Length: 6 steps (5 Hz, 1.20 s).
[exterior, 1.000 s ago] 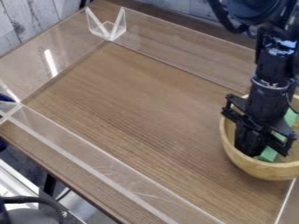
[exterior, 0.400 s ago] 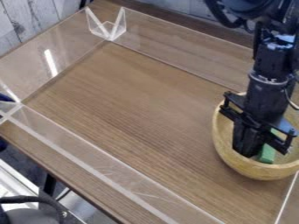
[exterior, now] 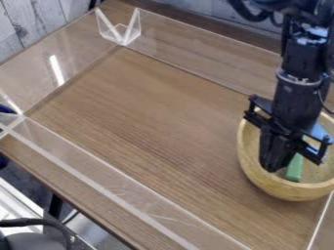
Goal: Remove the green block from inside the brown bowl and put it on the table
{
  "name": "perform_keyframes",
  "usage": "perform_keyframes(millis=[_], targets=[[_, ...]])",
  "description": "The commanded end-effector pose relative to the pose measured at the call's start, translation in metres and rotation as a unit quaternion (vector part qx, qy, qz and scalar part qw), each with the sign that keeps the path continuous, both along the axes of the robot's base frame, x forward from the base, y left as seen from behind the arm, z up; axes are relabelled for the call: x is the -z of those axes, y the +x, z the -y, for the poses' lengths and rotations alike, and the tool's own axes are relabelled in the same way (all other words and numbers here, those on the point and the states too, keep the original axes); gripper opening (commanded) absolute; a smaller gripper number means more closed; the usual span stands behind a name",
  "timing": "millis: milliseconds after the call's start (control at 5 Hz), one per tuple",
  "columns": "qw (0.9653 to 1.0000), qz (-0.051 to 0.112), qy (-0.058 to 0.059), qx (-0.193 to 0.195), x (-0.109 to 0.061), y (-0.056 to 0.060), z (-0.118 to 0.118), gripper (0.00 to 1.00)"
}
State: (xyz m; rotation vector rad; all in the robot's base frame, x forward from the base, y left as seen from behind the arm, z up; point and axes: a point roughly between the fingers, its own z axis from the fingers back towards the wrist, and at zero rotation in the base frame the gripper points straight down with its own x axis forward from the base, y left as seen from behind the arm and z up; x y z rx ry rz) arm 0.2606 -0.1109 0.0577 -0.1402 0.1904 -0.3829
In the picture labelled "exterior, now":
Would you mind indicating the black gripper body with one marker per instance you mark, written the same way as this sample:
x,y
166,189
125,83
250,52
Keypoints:
x,y
292,113

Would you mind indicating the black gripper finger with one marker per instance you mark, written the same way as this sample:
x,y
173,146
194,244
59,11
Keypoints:
x,y
270,146
286,152

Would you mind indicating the green rectangular block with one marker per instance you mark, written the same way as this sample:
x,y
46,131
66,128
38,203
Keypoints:
x,y
295,170

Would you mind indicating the brown wooden bowl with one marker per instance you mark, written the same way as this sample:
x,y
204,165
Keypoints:
x,y
317,181

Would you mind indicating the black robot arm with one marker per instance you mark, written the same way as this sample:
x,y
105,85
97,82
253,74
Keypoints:
x,y
308,34

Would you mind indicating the black table leg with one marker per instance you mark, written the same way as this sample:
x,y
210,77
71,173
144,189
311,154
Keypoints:
x,y
55,206

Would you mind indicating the clear acrylic front wall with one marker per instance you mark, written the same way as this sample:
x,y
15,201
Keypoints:
x,y
125,206

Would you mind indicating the clear acrylic corner bracket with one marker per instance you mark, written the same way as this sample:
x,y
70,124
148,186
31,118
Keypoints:
x,y
119,33

